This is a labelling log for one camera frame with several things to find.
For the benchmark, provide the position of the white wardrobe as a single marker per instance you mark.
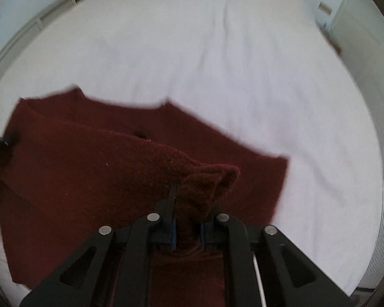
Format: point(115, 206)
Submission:
point(364, 54)

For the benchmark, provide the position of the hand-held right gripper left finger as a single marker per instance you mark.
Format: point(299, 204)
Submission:
point(173, 230)

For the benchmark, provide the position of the wall switch plate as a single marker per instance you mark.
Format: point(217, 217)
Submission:
point(325, 8)

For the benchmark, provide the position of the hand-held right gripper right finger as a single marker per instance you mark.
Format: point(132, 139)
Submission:
point(202, 234)

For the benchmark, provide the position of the dark red knitted sweater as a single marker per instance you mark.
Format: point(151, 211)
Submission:
point(92, 172)

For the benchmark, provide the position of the white low louvred cabinet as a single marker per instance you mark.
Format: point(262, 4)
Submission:
point(25, 22)

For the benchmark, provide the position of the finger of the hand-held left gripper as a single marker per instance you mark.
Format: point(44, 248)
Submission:
point(1, 142)

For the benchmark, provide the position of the bed with white sheet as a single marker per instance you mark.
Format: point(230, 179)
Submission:
point(211, 54)

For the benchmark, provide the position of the wooden nightstand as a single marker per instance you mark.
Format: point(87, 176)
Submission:
point(335, 46)

